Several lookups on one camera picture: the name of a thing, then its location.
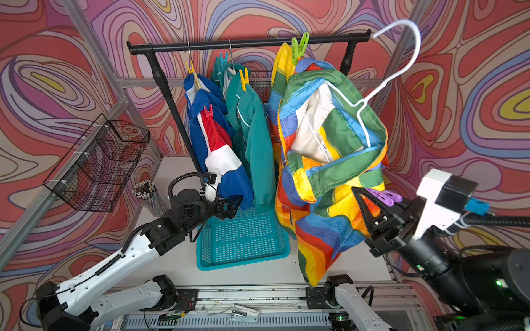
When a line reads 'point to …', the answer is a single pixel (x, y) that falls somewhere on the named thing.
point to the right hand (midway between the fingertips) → (350, 193)
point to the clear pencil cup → (147, 193)
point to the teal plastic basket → (252, 236)
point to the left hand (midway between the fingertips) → (236, 194)
